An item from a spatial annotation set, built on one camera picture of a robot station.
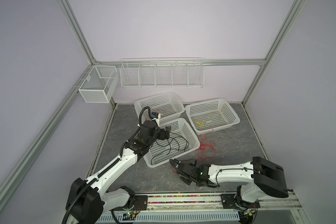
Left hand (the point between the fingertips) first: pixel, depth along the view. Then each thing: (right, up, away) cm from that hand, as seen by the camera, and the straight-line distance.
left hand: (164, 127), depth 79 cm
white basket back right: (+36, +7, +33) cm, 49 cm away
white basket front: (+11, -10, +19) cm, 24 cm away
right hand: (+11, -27, +3) cm, 29 cm away
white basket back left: (-1, +17, +40) cm, 44 cm away
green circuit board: (-18, -46, -7) cm, 50 cm away
